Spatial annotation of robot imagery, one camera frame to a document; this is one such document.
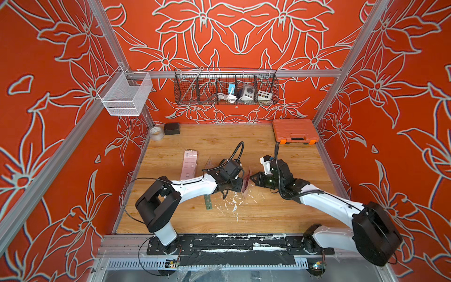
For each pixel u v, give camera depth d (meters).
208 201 0.86
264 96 0.94
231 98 0.85
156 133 1.14
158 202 0.49
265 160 0.77
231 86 0.84
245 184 0.85
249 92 0.90
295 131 1.12
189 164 1.00
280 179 0.63
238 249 0.73
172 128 1.14
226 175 0.67
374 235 0.40
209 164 1.00
